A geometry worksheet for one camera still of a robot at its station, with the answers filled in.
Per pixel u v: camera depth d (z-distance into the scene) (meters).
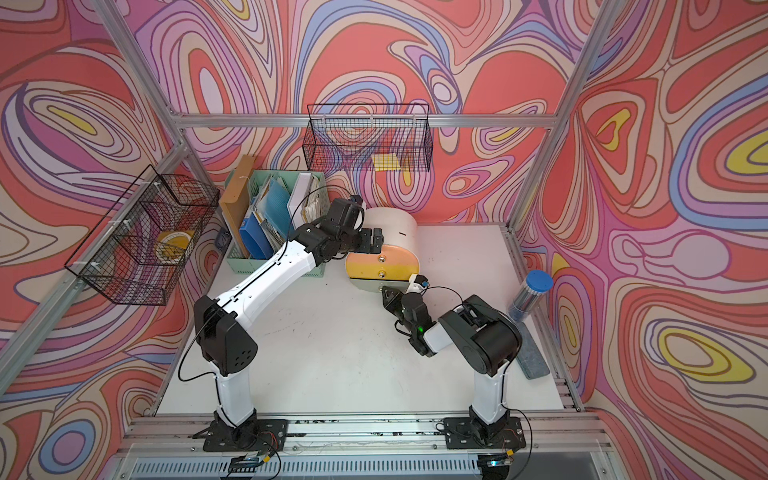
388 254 0.84
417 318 0.73
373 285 0.95
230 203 0.81
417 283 0.87
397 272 0.88
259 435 0.73
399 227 0.89
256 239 0.93
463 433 0.73
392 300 0.84
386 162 0.91
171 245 0.70
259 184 1.02
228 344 0.53
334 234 0.62
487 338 0.51
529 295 0.81
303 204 0.90
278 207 0.93
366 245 0.74
